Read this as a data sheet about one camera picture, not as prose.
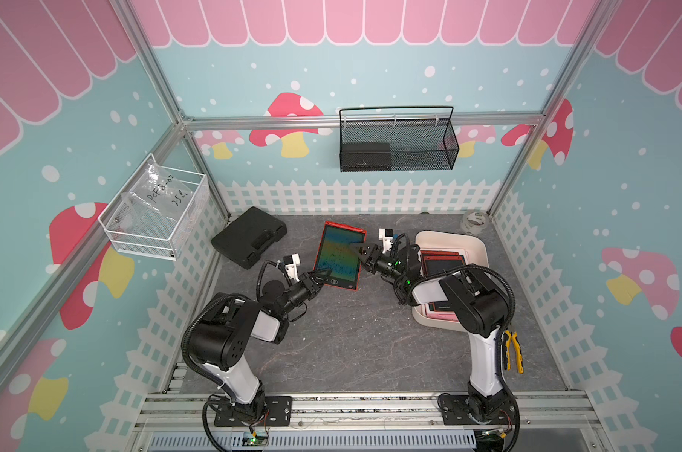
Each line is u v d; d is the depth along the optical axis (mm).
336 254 881
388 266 828
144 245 645
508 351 836
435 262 1036
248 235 1059
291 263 819
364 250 915
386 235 877
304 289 781
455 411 742
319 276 833
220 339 473
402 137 942
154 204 705
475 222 1158
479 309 537
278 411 747
